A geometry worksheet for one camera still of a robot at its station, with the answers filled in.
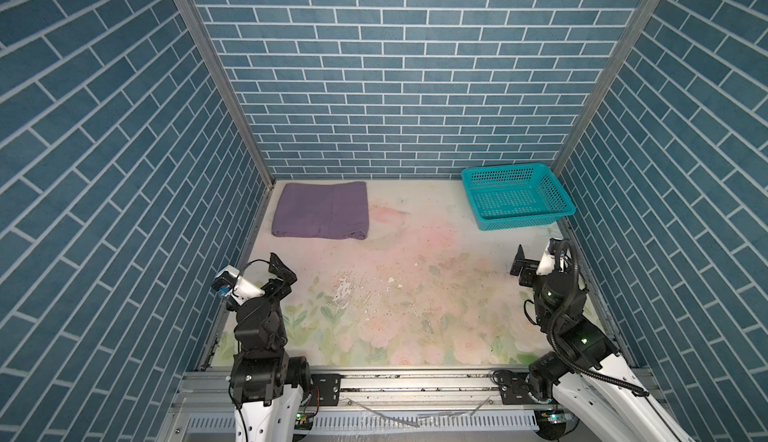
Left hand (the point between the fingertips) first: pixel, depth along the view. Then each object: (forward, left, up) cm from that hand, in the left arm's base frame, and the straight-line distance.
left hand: (265, 262), depth 69 cm
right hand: (+3, -66, 0) cm, 66 cm away
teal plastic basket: (+44, -81, -25) cm, 95 cm away
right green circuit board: (-30, -69, -26) cm, 79 cm away
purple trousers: (+34, -8, -22) cm, 41 cm away
